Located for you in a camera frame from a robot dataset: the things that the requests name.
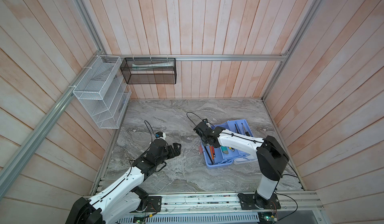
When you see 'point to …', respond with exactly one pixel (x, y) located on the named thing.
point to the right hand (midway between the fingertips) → (208, 137)
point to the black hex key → (209, 155)
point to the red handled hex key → (212, 151)
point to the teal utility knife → (224, 149)
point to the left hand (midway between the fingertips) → (175, 150)
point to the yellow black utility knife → (231, 148)
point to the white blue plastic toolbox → (224, 156)
